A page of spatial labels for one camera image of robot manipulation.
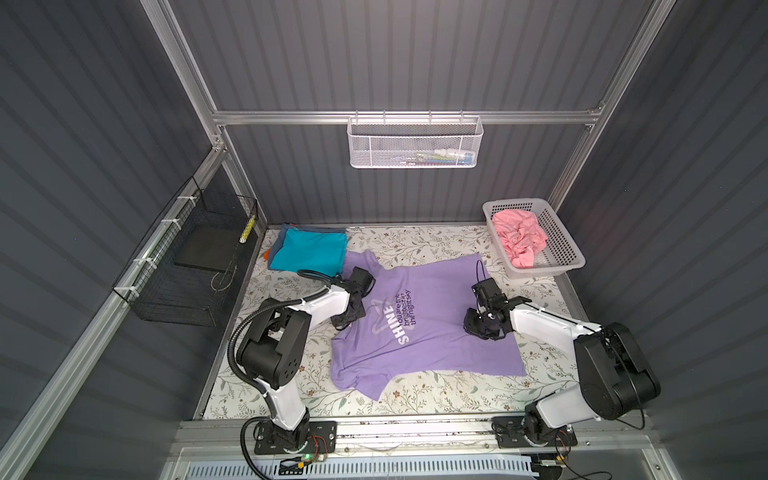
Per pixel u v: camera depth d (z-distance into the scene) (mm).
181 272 723
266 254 1105
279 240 1090
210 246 767
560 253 1051
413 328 919
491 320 677
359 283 771
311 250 1049
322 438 722
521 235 1114
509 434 731
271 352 481
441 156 919
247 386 484
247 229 819
